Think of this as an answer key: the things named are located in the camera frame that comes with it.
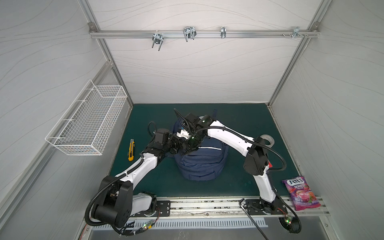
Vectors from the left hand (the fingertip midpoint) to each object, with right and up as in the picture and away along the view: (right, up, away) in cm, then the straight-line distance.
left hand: (188, 136), depth 85 cm
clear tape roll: (+53, -3, +13) cm, 55 cm away
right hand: (-1, -6, -6) cm, 9 cm away
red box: (+49, -18, +3) cm, 52 cm away
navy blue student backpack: (+10, -13, -7) cm, 18 cm away
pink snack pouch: (+60, -29, -9) cm, 67 cm away
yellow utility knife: (-37, -14, +9) cm, 41 cm away
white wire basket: (-47, +7, -16) cm, 50 cm away
